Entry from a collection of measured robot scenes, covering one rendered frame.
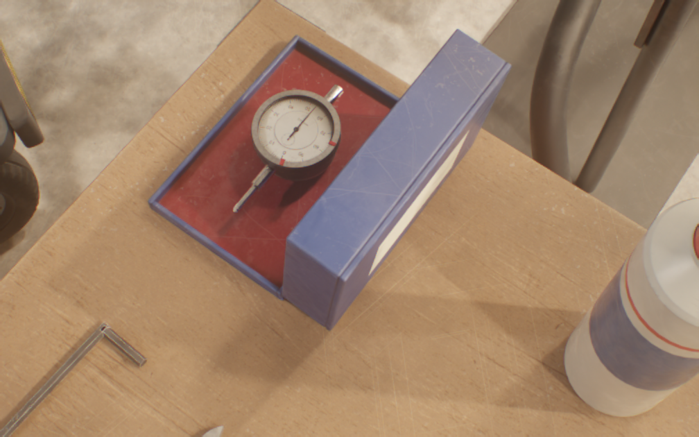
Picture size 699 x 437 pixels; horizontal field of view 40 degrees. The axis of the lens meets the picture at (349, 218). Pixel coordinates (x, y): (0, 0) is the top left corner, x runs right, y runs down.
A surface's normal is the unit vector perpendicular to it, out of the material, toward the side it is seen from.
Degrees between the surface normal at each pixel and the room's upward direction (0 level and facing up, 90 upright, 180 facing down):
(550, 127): 54
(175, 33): 0
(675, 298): 42
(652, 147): 0
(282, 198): 0
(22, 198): 90
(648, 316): 90
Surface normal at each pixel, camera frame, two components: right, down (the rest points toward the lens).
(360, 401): 0.00, -0.40
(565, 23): -0.49, -0.03
